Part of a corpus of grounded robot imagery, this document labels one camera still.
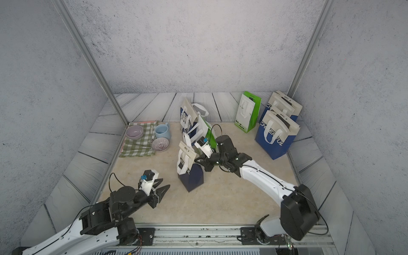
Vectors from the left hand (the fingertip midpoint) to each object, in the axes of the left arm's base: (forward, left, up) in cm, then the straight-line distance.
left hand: (168, 185), depth 68 cm
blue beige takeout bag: (+48, -64, +4) cm, 80 cm away
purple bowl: (+47, +34, -18) cm, 61 cm away
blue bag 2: (+42, -7, 0) cm, 42 cm away
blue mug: (+48, +14, -17) cm, 53 cm away
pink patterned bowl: (+37, +14, -19) cm, 43 cm away
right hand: (+12, -12, 0) cm, 17 cm away
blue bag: (+29, -55, -1) cm, 62 cm away
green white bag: (+48, -43, -1) cm, 64 cm away
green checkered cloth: (+36, +27, -21) cm, 50 cm away
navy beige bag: (+7, -9, -2) cm, 11 cm away
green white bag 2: (+29, -15, +3) cm, 33 cm away
